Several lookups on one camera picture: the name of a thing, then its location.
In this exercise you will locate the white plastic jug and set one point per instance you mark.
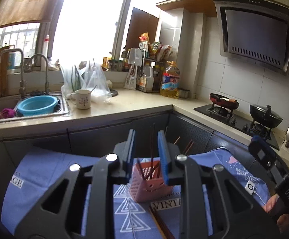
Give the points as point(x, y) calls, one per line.
point(147, 79)

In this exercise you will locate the small metal bowl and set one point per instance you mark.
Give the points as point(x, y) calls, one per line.
point(183, 93)

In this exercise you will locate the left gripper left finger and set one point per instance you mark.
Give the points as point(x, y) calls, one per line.
point(125, 152)

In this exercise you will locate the white small device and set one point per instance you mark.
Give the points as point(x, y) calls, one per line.
point(250, 187)

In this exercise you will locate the metal spice rack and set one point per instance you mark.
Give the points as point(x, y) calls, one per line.
point(158, 68)

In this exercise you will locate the pink perforated utensil holder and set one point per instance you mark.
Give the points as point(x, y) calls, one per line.
point(150, 189)

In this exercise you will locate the white ceramic mug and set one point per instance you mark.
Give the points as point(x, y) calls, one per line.
point(81, 98)

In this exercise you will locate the stainless steel sink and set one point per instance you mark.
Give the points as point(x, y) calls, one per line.
point(16, 108)

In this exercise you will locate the cleaver knife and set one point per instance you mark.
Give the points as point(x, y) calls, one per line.
point(135, 60)

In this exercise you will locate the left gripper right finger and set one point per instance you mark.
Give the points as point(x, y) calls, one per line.
point(167, 153)

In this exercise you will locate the blue plastic basin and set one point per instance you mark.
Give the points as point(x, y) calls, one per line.
point(37, 105)

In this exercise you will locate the black wok with lid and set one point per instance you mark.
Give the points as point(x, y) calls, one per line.
point(265, 116)

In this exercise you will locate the clear plastic bag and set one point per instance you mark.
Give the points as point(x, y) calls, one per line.
point(86, 76)

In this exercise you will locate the dark brown chopstick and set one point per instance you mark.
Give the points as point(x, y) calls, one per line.
point(152, 151)
point(144, 168)

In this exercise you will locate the black gas stove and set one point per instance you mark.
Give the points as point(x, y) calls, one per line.
point(241, 124)

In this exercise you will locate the range hood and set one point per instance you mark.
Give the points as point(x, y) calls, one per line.
point(254, 31)

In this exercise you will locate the red frying pan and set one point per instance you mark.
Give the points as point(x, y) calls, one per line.
point(224, 102)

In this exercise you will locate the yellow cooking oil bottle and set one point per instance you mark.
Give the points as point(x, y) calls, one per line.
point(170, 80)

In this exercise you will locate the person's right hand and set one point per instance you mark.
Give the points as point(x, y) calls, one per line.
point(269, 207)

